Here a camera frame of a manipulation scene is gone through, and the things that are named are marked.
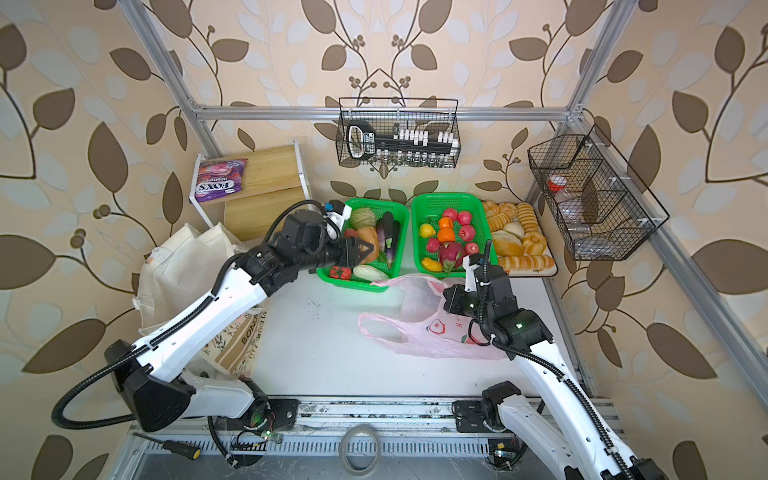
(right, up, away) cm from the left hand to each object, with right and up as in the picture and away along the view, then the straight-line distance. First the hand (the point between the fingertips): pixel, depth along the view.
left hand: (372, 247), depth 69 cm
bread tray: (+50, 0, +36) cm, 62 cm away
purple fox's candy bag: (-43, +19, +11) cm, 48 cm away
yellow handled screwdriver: (-45, -47, -1) cm, 65 cm away
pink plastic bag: (+13, -19, +1) cm, 23 cm away
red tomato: (-13, -9, +26) cm, 30 cm away
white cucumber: (-3, -9, +27) cm, 29 cm away
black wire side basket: (+57, +10, +4) cm, 58 cm away
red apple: (+31, +4, +37) cm, 48 cm away
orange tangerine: (+24, +3, +37) cm, 44 cm away
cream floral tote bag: (-50, -6, +9) cm, 51 cm away
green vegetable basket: (+8, +11, +39) cm, 41 cm away
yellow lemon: (+17, +5, +39) cm, 43 cm away
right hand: (+18, -12, +5) cm, 22 cm away
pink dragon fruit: (+23, -3, +26) cm, 35 cm away
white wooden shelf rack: (-28, +18, +13) cm, 36 cm away
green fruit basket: (+28, +13, +44) cm, 53 cm away
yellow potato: (-1, +3, +2) cm, 3 cm away
